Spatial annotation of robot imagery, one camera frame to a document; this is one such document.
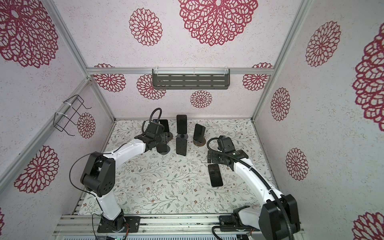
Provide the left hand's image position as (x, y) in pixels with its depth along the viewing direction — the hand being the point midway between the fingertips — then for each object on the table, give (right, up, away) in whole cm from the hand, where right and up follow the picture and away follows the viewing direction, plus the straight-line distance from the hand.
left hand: (161, 138), depth 96 cm
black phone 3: (+2, -5, -11) cm, 12 cm away
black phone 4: (+12, -6, +13) cm, 19 cm away
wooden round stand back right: (+24, -4, +9) cm, 26 cm away
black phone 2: (+13, +10, +5) cm, 17 cm away
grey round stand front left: (+2, -10, +4) cm, 11 cm away
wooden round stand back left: (+4, +1, +14) cm, 14 cm away
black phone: (+2, +10, +2) cm, 11 cm away
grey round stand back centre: (+13, +2, +14) cm, 19 cm away
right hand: (+33, -9, -12) cm, 36 cm away
